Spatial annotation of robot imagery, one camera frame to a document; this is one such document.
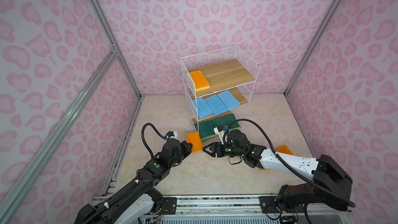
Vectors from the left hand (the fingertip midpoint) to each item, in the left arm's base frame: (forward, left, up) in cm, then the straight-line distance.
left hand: (195, 142), depth 79 cm
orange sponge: (+4, +1, -3) cm, 5 cm away
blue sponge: (+14, -4, +11) cm, 18 cm away
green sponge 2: (+22, -15, -13) cm, 30 cm away
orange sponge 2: (+1, -51, -13) cm, 53 cm away
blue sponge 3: (+18, -18, +11) cm, 28 cm away
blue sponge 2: (+15, -11, +11) cm, 22 cm away
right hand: (-5, -6, +2) cm, 8 cm away
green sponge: (+14, -5, -12) cm, 19 cm away
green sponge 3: (+22, -21, -13) cm, 33 cm away
